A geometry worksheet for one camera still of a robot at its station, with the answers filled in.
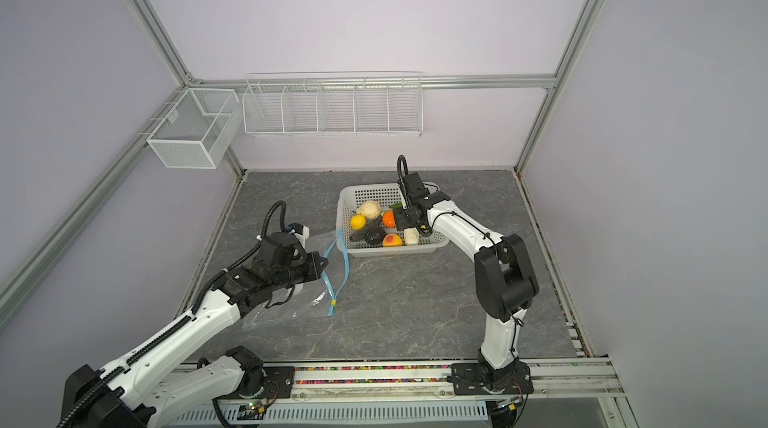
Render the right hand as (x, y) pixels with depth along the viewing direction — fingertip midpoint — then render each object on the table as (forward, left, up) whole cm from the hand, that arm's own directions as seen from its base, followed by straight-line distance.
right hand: (408, 218), depth 93 cm
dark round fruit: (-3, +11, -6) cm, 12 cm away
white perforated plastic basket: (+12, +13, -6) cm, 18 cm away
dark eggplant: (-2, +16, -6) cm, 17 cm away
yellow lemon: (+3, +17, -6) cm, 18 cm away
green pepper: (+11, +4, -8) cm, 14 cm away
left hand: (-18, +22, +4) cm, 29 cm away
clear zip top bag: (-25, +25, 0) cm, 35 cm away
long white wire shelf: (+33, +25, +20) cm, 46 cm away
